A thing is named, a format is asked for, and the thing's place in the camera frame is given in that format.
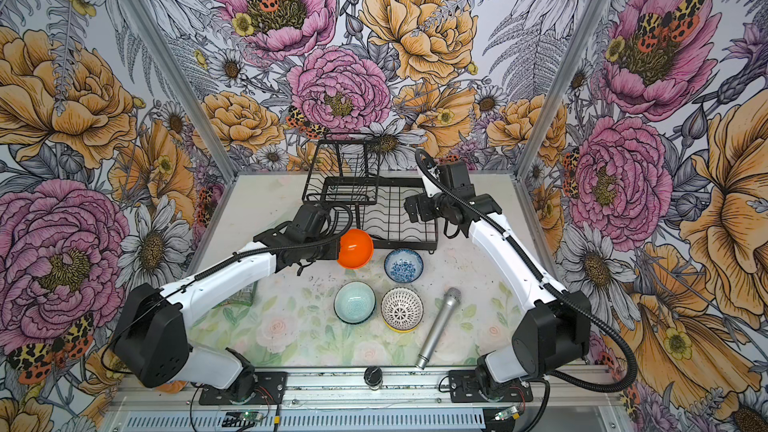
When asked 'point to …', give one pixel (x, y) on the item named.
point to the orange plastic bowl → (356, 249)
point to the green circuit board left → (251, 416)
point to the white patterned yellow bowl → (402, 309)
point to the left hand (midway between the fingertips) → (336, 254)
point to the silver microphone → (451, 298)
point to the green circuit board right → (506, 414)
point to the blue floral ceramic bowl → (404, 265)
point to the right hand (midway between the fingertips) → (422, 209)
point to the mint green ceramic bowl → (354, 302)
